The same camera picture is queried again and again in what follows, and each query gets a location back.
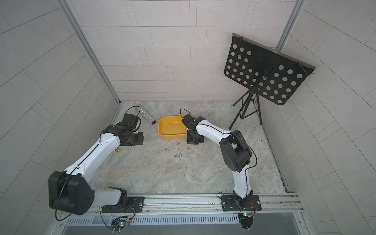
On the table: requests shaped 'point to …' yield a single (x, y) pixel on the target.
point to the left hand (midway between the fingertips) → (142, 138)
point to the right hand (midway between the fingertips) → (192, 142)
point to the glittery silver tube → (147, 115)
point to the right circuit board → (246, 220)
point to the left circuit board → (119, 223)
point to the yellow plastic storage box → (172, 127)
